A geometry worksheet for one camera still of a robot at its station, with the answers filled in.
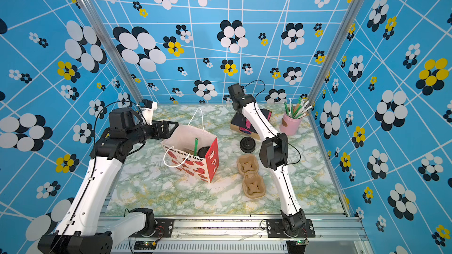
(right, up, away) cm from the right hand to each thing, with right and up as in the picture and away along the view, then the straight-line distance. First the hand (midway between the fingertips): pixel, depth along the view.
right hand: (250, 104), depth 98 cm
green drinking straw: (-27, -21, -17) cm, 39 cm away
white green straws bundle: (+25, -4, -6) cm, 26 cm away
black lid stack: (-1, -23, -2) cm, 23 cm away
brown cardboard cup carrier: (0, -41, -14) cm, 43 cm away
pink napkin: (-4, -11, -28) cm, 31 cm away
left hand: (-36, -10, -27) cm, 46 cm away
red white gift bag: (-31, -25, -7) cm, 40 cm away
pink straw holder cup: (+22, -12, +1) cm, 25 cm away
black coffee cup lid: (-24, -24, -17) cm, 38 cm away
